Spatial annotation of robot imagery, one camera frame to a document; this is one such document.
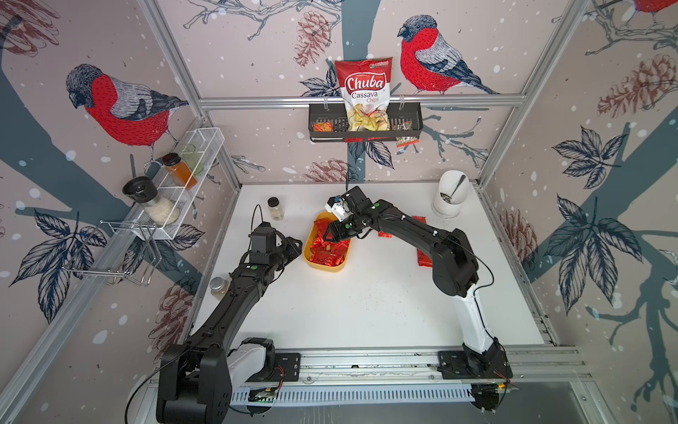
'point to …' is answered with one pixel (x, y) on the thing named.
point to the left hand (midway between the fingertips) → (304, 238)
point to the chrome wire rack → (142, 269)
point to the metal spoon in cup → (448, 198)
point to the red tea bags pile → (327, 253)
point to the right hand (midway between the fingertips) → (327, 236)
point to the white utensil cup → (448, 181)
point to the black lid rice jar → (156, 209)
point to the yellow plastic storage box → (307, 244)
